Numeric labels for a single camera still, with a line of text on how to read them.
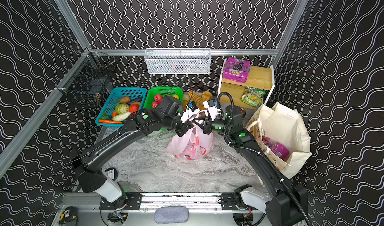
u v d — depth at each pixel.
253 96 0.95
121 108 1.03
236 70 0.82
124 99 1.13
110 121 0.98
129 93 1.06
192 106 0.59
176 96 1.17
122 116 1.01
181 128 0.61
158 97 1.13
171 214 0.69
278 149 0.78
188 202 0.76
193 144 0.81
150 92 1.12
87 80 0.92
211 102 0.62
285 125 0.78
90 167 0.41
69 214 0.69
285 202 0.38
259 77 0.87
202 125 0.67
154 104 1.10
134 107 1.03
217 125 0.62
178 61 0.81
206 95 1.17
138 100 1.14
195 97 1.16
